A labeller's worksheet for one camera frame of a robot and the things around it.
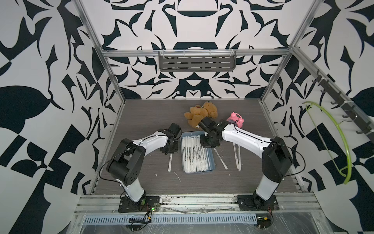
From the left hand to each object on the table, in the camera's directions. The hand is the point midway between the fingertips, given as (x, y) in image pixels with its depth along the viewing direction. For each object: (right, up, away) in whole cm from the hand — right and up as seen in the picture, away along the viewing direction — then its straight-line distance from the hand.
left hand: (172, 147), depth 93 cm
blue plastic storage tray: (+21, -5, -3) cm, 21 cm away
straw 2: (+15, -6, -4) cm, 16 cm away
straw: (0, -8, -6) cm, 10 cm away
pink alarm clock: (+42, +18, +4) cm, 46 cm away
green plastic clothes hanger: (+73, +1, -36) cm, 81 cm away
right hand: (+19, +4, -6) cm, 20 cm away
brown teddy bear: (+17, +21, +4) cm, 27 cm away
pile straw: (+27, -2, +1) cm, 27 cm away
